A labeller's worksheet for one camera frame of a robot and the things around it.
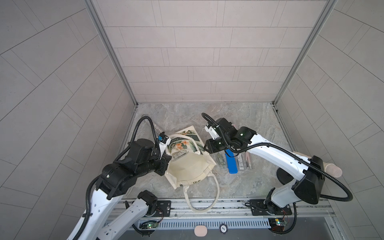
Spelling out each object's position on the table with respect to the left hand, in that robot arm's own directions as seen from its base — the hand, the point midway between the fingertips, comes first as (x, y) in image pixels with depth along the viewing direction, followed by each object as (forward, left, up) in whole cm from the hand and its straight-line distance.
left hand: (173, 157), depth 64 cm
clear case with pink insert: (+8, -40, -22) cm, 47 cm away
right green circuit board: (-22, -47, -23) cm, 57 cm away
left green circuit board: (-22, +11, -21) cm, 33 cm away
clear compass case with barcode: (+7, -36, -21) cm, 42 cm away
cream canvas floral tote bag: (+7, -5, -21) cm, 23 cm away
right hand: (+7, -14, -7) cm, 17 cm away
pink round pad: (-24, -12, -21) cm, 34 cm away
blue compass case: (+8, -31, -23) cm, 39 cm away
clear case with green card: (+8, -25, -22) cm, 34 cm away
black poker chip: (-23, -22, -23) cm, 40 cm away
